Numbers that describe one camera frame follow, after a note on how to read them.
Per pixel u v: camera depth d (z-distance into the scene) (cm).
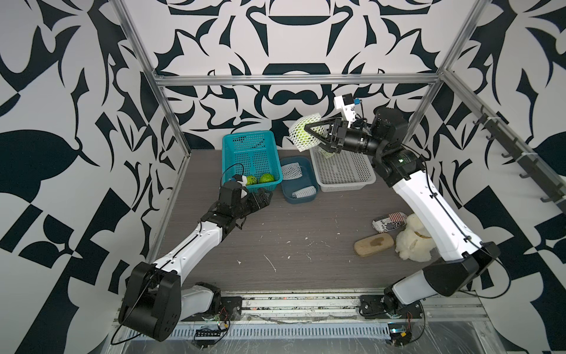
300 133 55
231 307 73
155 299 40
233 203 65
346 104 55
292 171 106
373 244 85
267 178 101
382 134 47
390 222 91
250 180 99
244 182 78
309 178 108
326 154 113
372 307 74
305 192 97
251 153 119
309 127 54
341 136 52
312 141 55
